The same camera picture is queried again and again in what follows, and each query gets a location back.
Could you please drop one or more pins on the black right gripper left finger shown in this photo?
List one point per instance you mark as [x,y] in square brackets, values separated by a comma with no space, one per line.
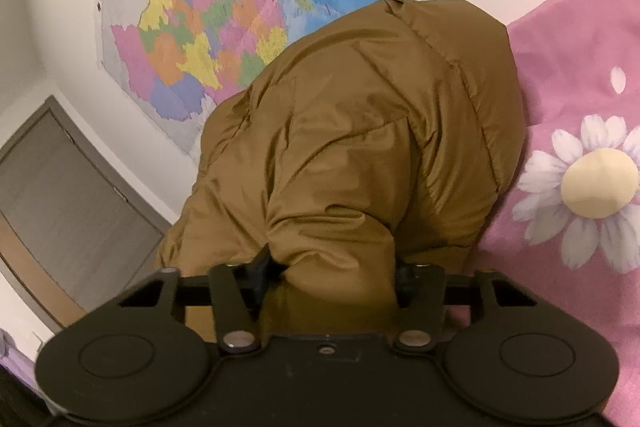
[237,294]

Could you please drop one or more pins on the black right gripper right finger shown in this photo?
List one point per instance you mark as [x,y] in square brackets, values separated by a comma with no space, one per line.
[420,292]

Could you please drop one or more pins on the brown puffer jacket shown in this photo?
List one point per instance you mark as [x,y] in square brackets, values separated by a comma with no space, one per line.
[389,134]

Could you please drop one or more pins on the pink floral bed sheet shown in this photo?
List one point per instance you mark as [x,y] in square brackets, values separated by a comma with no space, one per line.
[551,287]

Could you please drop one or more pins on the grey wooden door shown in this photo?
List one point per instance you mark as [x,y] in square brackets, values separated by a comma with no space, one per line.
[74,233]

